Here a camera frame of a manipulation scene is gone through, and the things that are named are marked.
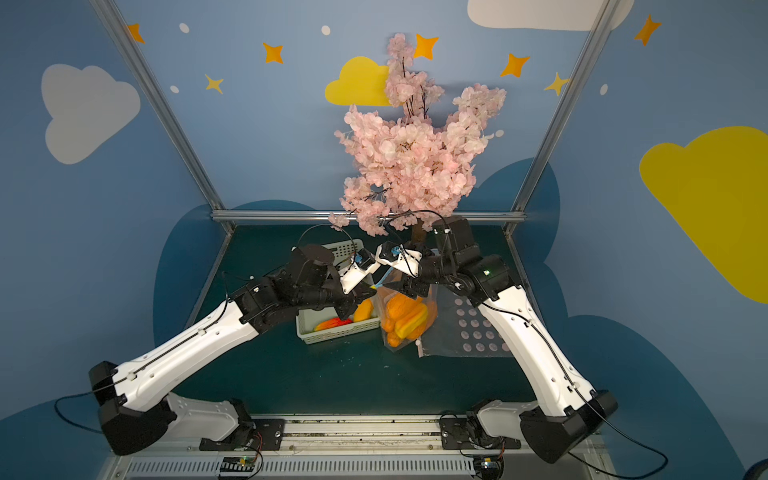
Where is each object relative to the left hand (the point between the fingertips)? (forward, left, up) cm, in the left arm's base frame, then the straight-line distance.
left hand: (373, 283), depth 68 cm
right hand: (+4, -6, +3) cm, 8 cm away
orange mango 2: (-1, -11, -20) cm, 22 cm away
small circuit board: (-33, +33, -34) cm, 58 cm away
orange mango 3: (-2, -5, -26) cm, 27 cm away
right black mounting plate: (-25, -24, -30) cm, 46 cm away
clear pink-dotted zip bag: (+4, -27, -31) cm, 42 cm away
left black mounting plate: (-27, +27, -29) cm, 48 cm away
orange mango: (+2, -6, -14) cm, 16 cm away
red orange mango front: (+2, +13, -26) cm, 29 cm away
